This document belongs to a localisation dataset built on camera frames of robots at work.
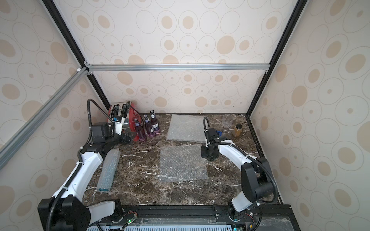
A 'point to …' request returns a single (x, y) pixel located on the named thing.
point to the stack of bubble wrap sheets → (187, 128)
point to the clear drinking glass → (227, 120)
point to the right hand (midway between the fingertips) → (209, 154)
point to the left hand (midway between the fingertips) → (132, 130)
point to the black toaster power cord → (129, 103)
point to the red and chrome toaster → (129, 112)
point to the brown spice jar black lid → (237, 130)
